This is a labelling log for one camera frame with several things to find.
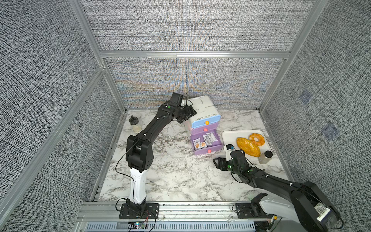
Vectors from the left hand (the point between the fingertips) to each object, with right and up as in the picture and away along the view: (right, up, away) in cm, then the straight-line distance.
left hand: (196, 113), depth 88 cm
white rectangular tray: (+25, -16, +14) cm, 33 cm away
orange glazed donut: (+46, -16, +12) cm, 50 cm away
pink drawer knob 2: (+9, -24, +4) cm, 26 cm away
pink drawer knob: (+6, -10, +4) cm, 13 cm away
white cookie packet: (+8, -18, +10) cm, 22 cm away
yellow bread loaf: (+34, -21, +4) cm, 40 cm away
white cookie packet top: (+12, -15, +13) cm, 23 cm away
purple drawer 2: (+12, -21, +4) cm, 25 cm away
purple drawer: (+2, -10, +2) cm, 10 cm away
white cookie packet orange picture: (+1, -20, +10) cm, 22 cm away
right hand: (+12, -26, -1) cm, 29 cm away
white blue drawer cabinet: (+5, -7, 0) cm, 8 cm away
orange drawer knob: (+6, -6, 0) cm, 9 cm away
